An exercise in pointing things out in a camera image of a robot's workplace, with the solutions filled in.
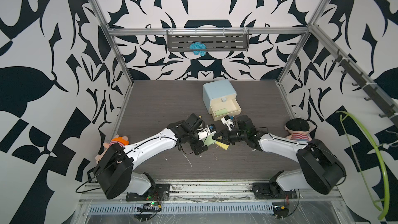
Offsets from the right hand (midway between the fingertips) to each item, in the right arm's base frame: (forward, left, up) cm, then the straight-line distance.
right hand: (213, 136), depth 81 cm
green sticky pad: (-2, +3, -1) cm, 4 cm away
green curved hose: (-33, -56, +8) cm, 66 cm away
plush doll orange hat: (0, +49, -4) cm, 49 cm away
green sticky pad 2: (+17, -6, -3) cm, 18 cm away
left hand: (+1, +6, -1) cm, 6 cm away
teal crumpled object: (+44, +7, +25) cm, 51 cm away
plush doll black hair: (+5, -48, -3) cm, 48 cm away
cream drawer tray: (+21, -8, -3) cm, 22 cm away
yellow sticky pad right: (-1, -5, -10) cm, 12 cm away
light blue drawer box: (+27, -3, +5) cm, 28 cm away
